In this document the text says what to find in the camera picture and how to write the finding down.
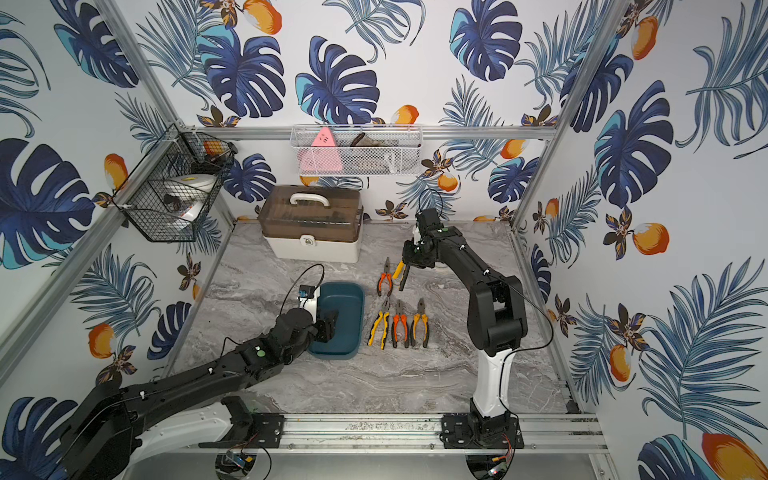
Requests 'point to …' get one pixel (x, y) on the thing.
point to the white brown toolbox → (311, 222)
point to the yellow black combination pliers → (375, 327)
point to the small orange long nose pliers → (382, 276)
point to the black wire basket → (141, 199)
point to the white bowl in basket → (186, 194)
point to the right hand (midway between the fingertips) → (407, 258)
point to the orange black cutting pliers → (425, 318)
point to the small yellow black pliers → (398, 268)
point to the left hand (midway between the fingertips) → (330, 307)
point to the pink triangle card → (322, 156)
